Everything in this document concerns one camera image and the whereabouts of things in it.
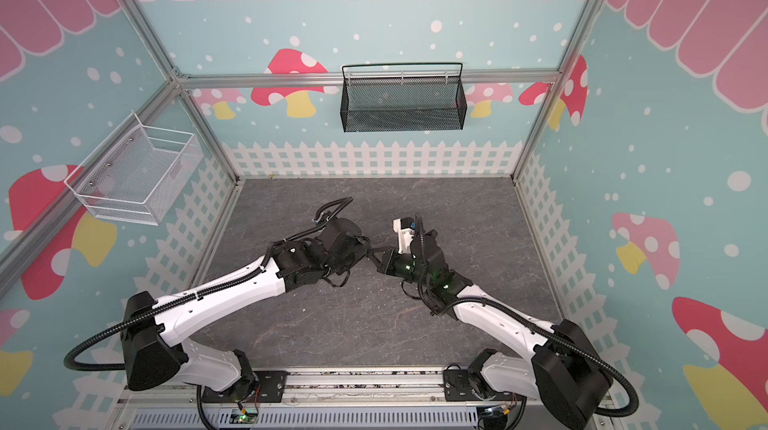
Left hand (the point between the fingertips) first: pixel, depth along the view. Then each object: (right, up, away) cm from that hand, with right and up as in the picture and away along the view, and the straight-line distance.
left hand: (369, 250), depth 77 cm
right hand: (-1, 0, -2) cm, 2 cm away
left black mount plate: (-26, -33, -3) cm, 43 cm away
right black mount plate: (+22, -34, -3) cm, 41 cm away
